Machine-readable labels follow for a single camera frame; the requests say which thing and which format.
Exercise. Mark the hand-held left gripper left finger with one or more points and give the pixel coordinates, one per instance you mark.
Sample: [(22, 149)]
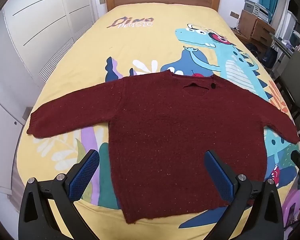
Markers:
[(86, 172)]

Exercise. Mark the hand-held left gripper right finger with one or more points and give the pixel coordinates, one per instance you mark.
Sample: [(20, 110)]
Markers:
[(218, 175)]

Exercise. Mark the dark red knit sweater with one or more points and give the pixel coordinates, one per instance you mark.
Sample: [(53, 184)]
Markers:
[(165, 130)]

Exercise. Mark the dark bag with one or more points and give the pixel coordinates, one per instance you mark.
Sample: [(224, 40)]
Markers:
[(269, 56)]

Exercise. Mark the wooden cabinet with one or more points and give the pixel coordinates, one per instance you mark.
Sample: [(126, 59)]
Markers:
[(257, 28)]

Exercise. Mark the yellow dinosaur printed bedsheet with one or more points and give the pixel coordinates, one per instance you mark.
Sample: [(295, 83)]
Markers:
[(145, 42)]

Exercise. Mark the white wardrobe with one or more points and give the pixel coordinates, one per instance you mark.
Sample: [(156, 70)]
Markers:
[(40, 17)]

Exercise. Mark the grey printer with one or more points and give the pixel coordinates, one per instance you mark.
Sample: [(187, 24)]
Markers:
[(255, 8)]

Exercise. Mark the grey chair with black frame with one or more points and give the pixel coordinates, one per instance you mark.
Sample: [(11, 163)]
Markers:
[(295, 72)]

